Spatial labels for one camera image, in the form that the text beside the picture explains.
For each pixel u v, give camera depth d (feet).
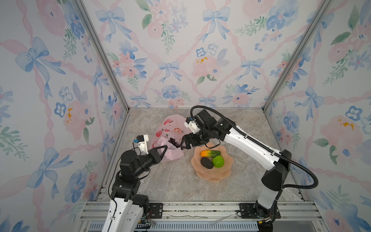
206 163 2.82
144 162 1.92
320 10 2.31
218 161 2.81
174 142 2.39
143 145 2.06
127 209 1.55
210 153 2.94
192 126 2.26
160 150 2.21
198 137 2.06
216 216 2.41
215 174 2.81
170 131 2.83
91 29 2.49
